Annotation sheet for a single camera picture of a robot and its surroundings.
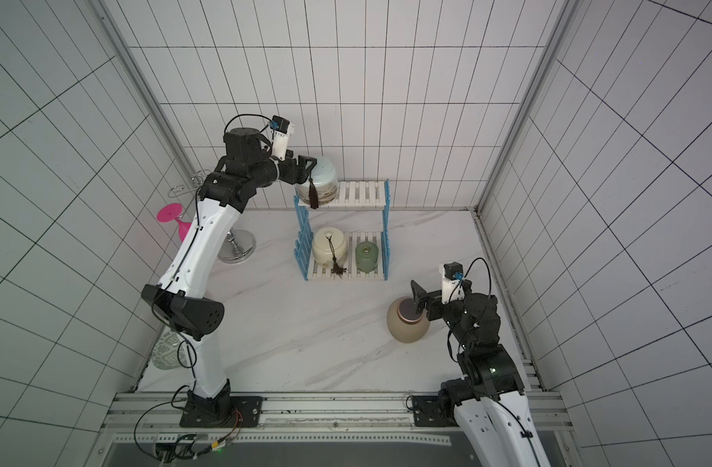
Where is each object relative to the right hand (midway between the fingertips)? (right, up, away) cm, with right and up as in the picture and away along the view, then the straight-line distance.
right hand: (419, 277), depth 71 cm
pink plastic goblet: (-70, +17, +11) cm, 73 cm away
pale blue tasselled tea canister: (-25, +24, +6) cm, 36 cm away
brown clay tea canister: (-3, -13, +5) cm, 14 cm away
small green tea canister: (-13, +3, +24) cm, 27 cm away
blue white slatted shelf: (-10, +23, +16) cm, 30 cm away
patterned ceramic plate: (-70, -23, +10) cm, 74 cm away
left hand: (-30, +30, +4) cm, 43 cm away
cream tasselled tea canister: (-25, +6, +21) cm, 33 cm away
